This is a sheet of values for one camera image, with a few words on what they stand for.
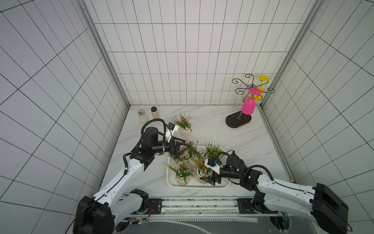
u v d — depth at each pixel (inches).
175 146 24.9
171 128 25.9
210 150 31.1
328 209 15.9
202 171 25.8
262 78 36.2
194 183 31.4
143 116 41.5
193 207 29.2
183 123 36.3
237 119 42.4
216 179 25.8
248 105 35.6
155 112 41.7
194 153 33.1
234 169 22.9
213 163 24.8
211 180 25.7
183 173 27.4
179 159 30.6
